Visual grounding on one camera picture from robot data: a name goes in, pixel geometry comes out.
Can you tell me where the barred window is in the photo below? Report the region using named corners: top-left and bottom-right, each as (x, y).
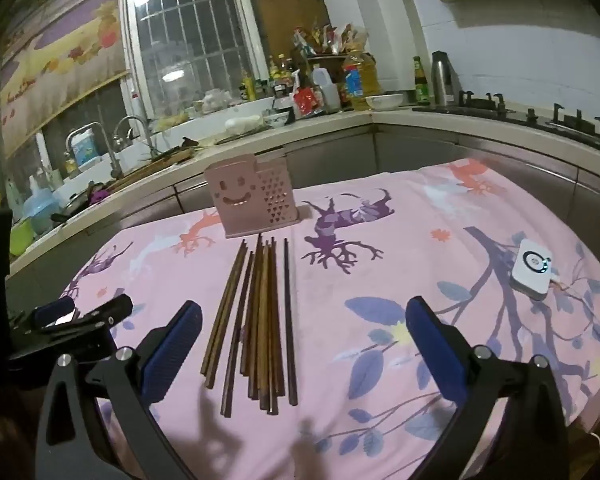
top-left (120, 0), bottom-right (331, 126)

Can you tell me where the white round-dial device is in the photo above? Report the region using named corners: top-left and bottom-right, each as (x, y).
top-left (510, 238), bottom-right (556, 302)

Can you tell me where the steel sink faucet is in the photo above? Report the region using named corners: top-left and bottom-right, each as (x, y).
top-left (114, 115), bottom-right (158, 158)
top-left (66, 121), bottom-right (123, 181)

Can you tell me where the red packet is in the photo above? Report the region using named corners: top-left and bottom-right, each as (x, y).
top-left (292, 87), bottom-right (326, 118)

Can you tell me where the white bowl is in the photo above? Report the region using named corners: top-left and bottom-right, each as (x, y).
top-left (365, 93), bottom-right (405, 112)

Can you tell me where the thin orange cable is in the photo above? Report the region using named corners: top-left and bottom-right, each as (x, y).
top-left (550, 272), bottom-right (588, 296)

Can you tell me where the dark cooking pan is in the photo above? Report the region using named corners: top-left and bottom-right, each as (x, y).
top-left (50, 190), bottom-right (93, 226)

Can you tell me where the row of condiment bottles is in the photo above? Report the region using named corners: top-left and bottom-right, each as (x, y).
top-left (237, 52), bottom-right (306, 101)

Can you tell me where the green glass bottle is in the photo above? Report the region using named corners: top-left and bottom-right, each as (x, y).
top-left (412, 56), bottom-right (431, 106)

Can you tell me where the large yellow oil bottle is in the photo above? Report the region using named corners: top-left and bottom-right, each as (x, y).
top-left (341, 49), bottom-right (381, 112)

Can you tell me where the pink smiley utensil holder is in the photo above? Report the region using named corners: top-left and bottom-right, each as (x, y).
top-left (203, 156), bottom-right (301, 239)

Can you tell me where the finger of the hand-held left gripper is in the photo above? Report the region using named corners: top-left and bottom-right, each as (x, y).
top-left (77, 293), bottom-right (134, 333)
top-left (34, 296), bottom-right (77, 332)

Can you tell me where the steel kettle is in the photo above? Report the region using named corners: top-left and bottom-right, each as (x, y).
top-left (431, 51), bottom-right (462, 107)

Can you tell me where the blue plastic container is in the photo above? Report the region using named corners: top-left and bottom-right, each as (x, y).
top-left (22, 190), bottom-right (61, 233)

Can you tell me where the pile of snack packets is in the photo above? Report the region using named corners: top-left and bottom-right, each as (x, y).
top-left (292, 22), bottom-right (371, 58)

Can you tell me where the kitchen counter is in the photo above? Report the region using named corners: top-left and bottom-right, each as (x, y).
top-left (5, 105), bottom-right (600, 311)

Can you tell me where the bundle of wooden chopsticks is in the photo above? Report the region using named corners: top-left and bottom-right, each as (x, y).
top-left (201, 234), bottom-right (287, 418)

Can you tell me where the pink printed tablecloth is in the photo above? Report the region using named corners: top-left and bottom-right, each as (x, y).
top-left (60, 157), bottom-right (600, 480)

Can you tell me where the white plastic jug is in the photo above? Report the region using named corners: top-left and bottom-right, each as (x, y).
top-left (310, 67), bottom-right (342, 113)

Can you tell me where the green plastic basin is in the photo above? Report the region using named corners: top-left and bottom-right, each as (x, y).
top-left (9, 217), bottom-right (36, 257)

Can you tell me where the pale plastic bag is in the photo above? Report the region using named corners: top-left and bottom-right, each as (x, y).
top-left (202, 89), bottom-right (231, 111)

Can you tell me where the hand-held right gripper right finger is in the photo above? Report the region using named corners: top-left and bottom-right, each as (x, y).
top-left (405, 296), bottom-right (573, 480)

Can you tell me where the black gas stove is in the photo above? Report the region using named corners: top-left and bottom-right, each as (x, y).
top-left (412, 90), bottom-right (600, 148)

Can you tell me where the wooden cutting board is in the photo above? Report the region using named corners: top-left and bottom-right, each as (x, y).
top-left (107, 149), bottom-right (196, 192)

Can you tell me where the white jug with blue label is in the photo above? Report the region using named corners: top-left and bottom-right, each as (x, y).
top-left (70, 129), bottom-right (103, 168)

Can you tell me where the white bag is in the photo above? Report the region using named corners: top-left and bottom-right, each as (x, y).
top-left (225, 115), bottom-right (262, 133)

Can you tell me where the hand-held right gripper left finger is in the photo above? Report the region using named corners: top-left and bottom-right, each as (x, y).
top-left (35, 300), bottom-right (203, 480)

